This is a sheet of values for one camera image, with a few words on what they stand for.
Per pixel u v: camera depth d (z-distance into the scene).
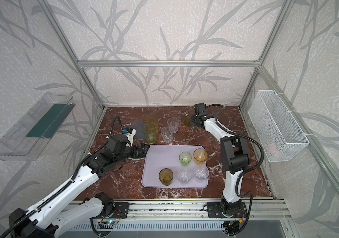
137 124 0.98
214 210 0.73
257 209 0.75
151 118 1.16
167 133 1.01
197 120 0.75
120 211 0.72
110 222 0.71
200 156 0.89
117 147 0.56
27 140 0.63
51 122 0.64
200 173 0.85
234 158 0.51
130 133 0.68
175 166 0.89
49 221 0.41
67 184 0.45
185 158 0.91
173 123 1.07
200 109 0.77
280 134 0.61
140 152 0.68
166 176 0.83
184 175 0.85
